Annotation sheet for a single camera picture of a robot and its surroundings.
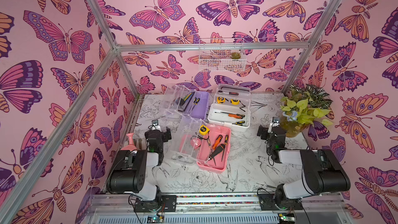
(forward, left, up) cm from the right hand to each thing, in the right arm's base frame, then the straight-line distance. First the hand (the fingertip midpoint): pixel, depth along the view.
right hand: (270, 126), depth 93 cm
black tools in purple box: (+16, +54, +1) cm, 56 cm away
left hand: (-2, +67, 0) cm, 67 cm away
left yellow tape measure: (+20, +29, +1) cm, 35 cm away
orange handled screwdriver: (+11, +20, -5) cm, 23 cm away
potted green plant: (+2, -12, +16) cm, 21 cm away
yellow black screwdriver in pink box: (-8, +27, -7) cm, 29 cm away
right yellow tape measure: (+17, +19, +2) cm, 26 cm away
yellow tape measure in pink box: (-5, +40, +2) cm, 40 cm away
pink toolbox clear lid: (-12, +50, +4) cm, 52 cm away
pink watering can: (-17, +79, +4) cm, 80 cm away
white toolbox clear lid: (+23, +21, +3) cm, 31 cm away
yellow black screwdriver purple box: (+23, +47, -6) cm, 53 cm away
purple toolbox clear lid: (+24, +62, +5) cm, 67 cm away
